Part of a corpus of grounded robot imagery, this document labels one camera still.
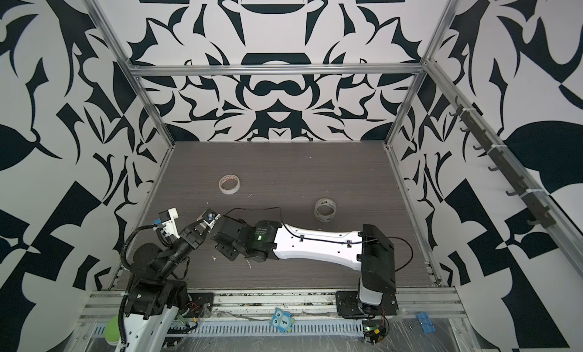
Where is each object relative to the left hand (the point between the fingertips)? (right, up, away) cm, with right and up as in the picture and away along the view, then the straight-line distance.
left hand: (212, 216), depth 70 cm
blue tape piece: (+65, -33, 0) cm, 73 cm away
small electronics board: (+50, -36, +1) cm, 61 cm away
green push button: (-31, -35, +1) cm, 47 cm away
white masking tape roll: (-4, +7, +34) cm, 35 cm away
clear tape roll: (+38, -3, +26) cm, 46 cm away
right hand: (+4, -6, 0) cm, 7 cm away
